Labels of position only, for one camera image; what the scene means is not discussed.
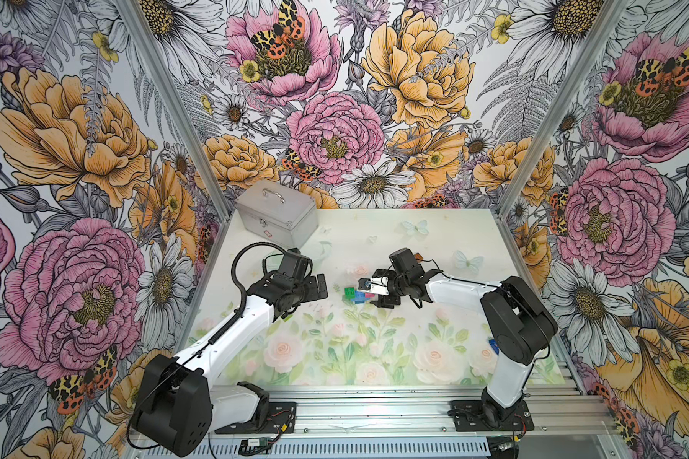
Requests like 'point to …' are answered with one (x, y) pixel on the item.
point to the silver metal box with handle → (278, 210)
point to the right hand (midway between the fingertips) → (376, 291)
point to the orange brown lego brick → (418, 256)
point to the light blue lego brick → (360, 297)
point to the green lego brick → (349, 293)
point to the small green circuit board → (257, 442)
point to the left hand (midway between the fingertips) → (309, 295)
